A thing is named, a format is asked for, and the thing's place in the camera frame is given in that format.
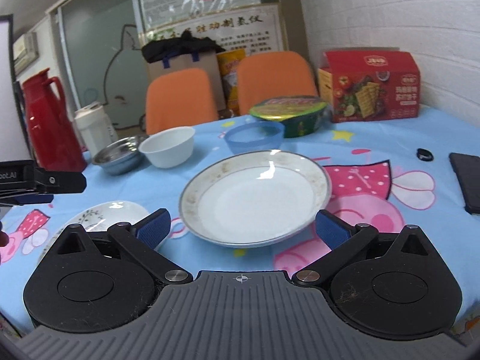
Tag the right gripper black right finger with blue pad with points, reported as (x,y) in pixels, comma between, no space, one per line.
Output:
(345,242)

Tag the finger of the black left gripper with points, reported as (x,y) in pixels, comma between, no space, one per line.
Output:
(49,184)

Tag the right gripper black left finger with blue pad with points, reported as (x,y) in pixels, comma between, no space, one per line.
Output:
(138,241)

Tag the small white floral plate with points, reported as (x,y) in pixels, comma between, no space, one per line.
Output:
(99,218)

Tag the stainless steel bowl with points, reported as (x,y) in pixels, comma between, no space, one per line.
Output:
(121,156)

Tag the white ceramic bowl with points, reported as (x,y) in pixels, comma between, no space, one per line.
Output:
(169,148)

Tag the large white gold-rimmed plate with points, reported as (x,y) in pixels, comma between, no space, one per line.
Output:
(255,199)

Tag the person's hand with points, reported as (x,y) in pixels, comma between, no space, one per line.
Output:
(4,238)

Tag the red thermos jug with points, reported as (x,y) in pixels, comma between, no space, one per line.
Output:
(53,138)

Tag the white plastic tumbler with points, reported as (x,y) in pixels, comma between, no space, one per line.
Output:
(95,127)

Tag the green instant noodle bowl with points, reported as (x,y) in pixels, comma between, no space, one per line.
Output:
(300,115)

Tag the black smartphone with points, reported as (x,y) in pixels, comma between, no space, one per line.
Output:
(467,170)

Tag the blue translucent plastic bowl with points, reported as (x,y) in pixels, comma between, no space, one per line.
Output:
(257,136)

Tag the left orange chair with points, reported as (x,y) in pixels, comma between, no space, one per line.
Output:
(182,98)

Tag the orange chair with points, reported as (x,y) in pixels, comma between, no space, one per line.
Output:
(273,75)
(182,98)

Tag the red cracker box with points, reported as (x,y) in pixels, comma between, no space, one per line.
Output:
(370,85)

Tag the right orange chair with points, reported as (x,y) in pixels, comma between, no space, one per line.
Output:
(273,75)

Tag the black cloth on box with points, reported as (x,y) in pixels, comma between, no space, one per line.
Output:
(186,43)

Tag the yellow snack bag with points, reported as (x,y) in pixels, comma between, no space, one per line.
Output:
(228,63)

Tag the white poster board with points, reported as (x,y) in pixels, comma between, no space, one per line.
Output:
(254,29)

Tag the wall air conditioner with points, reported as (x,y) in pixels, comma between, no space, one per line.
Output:
(25,51)

